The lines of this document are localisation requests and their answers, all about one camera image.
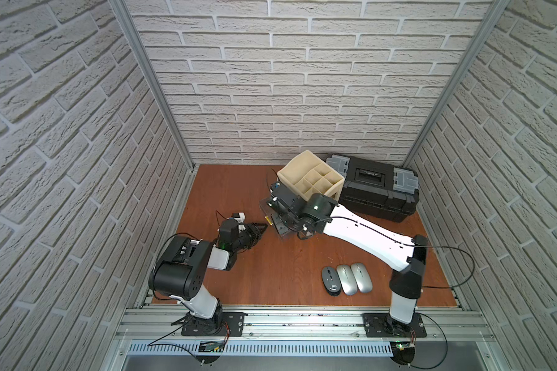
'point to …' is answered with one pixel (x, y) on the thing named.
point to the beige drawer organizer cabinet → (307, 175)
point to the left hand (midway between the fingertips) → (270, 223)
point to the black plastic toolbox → (385, 192)
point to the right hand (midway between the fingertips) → (284, 215)
